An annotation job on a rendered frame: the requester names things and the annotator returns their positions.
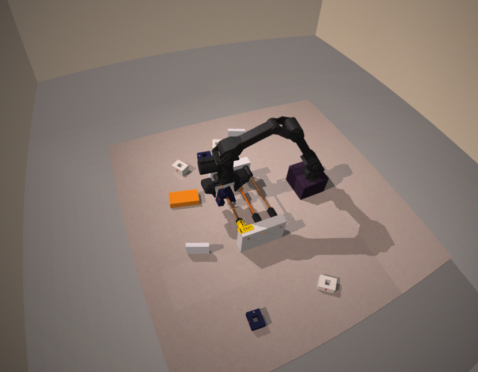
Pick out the white square block with hole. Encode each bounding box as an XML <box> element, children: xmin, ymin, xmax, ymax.
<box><xmin>212</xmin><ymin>139</ymin><xmax>221</xmax><ymax>149</ymax></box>

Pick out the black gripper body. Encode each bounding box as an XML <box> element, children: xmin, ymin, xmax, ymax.
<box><xmin>201</xmin><ymin>168</ymin><xmax>250</xmax><ymax>194</ymax></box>

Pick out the orange rectangular bar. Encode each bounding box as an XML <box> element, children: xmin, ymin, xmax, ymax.
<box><xmin>169</xmin><ymin>189</ymin><xmax>200</xmax><ymax>208</ymax></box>

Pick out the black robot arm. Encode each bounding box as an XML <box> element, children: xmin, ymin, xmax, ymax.
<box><xmin>197</xmin><ymin>117</ymin><xmax>325</xmax><ymax>182</ymax></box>

